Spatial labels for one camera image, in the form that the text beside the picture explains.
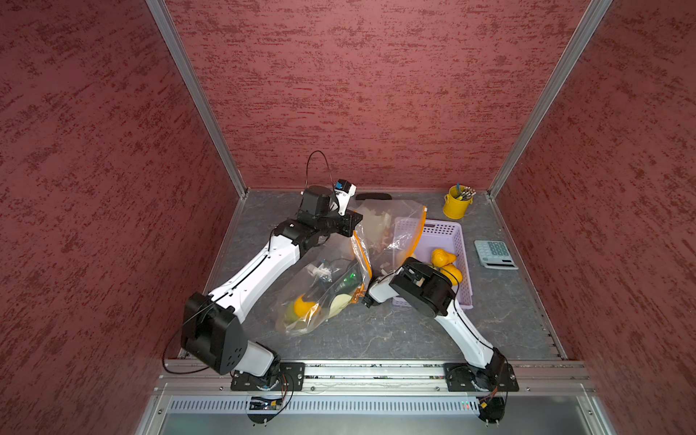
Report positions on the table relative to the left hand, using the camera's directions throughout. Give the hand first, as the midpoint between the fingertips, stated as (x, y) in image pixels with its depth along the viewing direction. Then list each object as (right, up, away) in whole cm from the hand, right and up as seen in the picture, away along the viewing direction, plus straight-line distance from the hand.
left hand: (358, 221), depth 78 cm
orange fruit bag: (+33, -19, +11) cm, 39 cm away
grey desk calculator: (+52, -13, +21) cm, 57 cm away
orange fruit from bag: (+29, -13, +15) cm, 36 cm away
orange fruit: (-17, -25, -3) cm, 30 cm away
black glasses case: (+7, +11, +45) cm, 46 cm away
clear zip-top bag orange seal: (+11, -5, +21) cm, 25 cm away
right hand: (-15, -26, 0) cm, 30 cm away
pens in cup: (+41, +10, +20) cm, 46 cm away
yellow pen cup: (+40, +5, +31) cm, 50 cm away
